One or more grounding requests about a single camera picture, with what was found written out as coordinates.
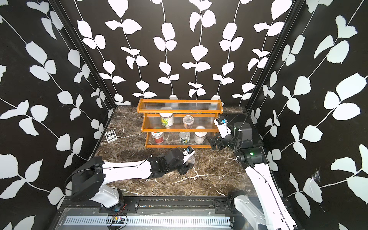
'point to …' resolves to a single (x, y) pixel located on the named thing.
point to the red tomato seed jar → (157, 136)
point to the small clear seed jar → (188, 120)
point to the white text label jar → (200, 137)
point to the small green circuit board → (117, 220)
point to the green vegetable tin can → (184, 137)
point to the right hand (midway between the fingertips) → (214, 129)
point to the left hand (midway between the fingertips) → (191, 158)
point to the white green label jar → (167, 119)
